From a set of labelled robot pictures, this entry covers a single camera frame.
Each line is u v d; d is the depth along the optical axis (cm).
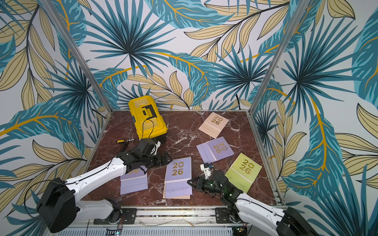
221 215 74
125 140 100
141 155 63
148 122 91
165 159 73
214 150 97
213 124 110
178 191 76
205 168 76
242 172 88
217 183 63
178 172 81
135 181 84
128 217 74
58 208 40
